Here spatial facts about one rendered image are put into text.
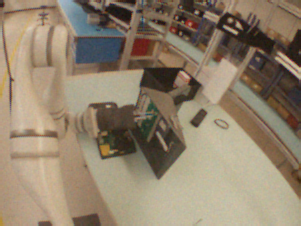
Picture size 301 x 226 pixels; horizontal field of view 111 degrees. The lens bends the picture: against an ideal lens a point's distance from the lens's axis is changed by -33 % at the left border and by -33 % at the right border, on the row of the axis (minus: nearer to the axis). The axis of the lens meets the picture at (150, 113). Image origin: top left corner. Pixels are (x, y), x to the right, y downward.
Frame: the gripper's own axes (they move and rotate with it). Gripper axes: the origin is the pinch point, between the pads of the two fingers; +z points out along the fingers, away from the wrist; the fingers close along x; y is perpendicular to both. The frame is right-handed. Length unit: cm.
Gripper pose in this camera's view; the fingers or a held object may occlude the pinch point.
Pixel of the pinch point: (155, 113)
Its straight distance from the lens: 45.9
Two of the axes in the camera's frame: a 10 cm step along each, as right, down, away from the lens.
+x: 1.3, 9.9, 0.6
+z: 9.9, -1.3, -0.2
